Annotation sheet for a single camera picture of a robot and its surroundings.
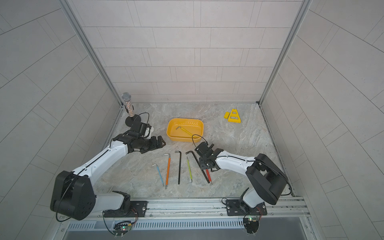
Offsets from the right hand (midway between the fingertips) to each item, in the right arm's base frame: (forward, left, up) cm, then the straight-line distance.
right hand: (204, 164), depth 88 cm
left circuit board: (-29, +39, +4) cm, 49 cm away
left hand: (+9, +23, +12) cm, 28 cm away
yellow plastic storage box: (+26, +5, +4) cm, 26 cm away
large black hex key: (+7, +10, +3) cm, 12 cm away
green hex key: (-4, +9, +2) cm, 10 cm away
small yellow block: (+35, -19, +3) cm, 40 cm away
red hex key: (-8, -2, +2) cm, 9 cm away
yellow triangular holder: (+29, -27, +3) cm, 40 cm away
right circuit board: (-30, -19, 0) cm, 36 cm away
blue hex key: (-6, +25, +3) cm, 26 cm away
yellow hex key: (+25, +14, +4) cm, 29 cm away
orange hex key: (-3, +21, +3) cm, 21 cm away
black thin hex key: (-1, +15, +3) cm, 15 cm away
